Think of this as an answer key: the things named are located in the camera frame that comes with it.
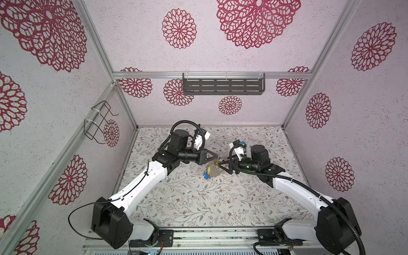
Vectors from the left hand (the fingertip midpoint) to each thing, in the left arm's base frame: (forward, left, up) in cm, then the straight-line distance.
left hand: (215, 158), depth 70 cm
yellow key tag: (-1, 0, -2) cm, 2 cm away
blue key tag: (-2, +4, -12) cm, 13 cm away
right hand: (+3, -4, -6) cm, 8 cm away
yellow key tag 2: (-3, +3, -5) cm, 6 cm away
